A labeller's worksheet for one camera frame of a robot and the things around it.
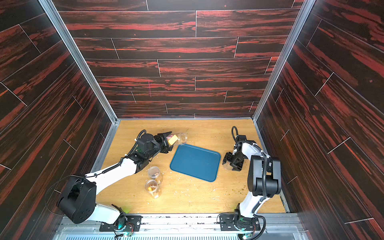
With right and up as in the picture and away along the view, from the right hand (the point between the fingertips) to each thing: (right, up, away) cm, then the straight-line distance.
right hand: (231, 165), depth 93 cm
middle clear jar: (-47, -2, -7) cm, 48 cm away
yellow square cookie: (-35, +17, -16) cm, 42 cm away
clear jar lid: (-2, 0, +1) cm, 3 cm away
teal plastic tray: (-22, +1, +3) cm, 23 cm away
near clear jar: (-47, -8, -15) cm, 50 cm away
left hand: (-34, +20, -13) cm, 42 cm away
